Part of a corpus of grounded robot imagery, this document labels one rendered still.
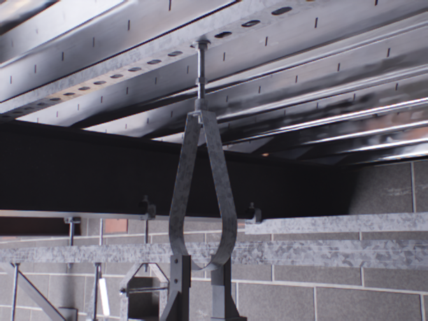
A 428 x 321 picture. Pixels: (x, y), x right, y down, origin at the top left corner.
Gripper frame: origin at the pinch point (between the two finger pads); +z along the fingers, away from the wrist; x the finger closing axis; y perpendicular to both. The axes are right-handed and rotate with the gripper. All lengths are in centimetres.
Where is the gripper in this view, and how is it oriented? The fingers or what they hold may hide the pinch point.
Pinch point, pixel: (201, 270)
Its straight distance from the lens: 80.3
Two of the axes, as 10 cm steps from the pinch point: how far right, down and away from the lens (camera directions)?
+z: 0.0, -9.9, 1.4
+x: 7.5, 0.9, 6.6
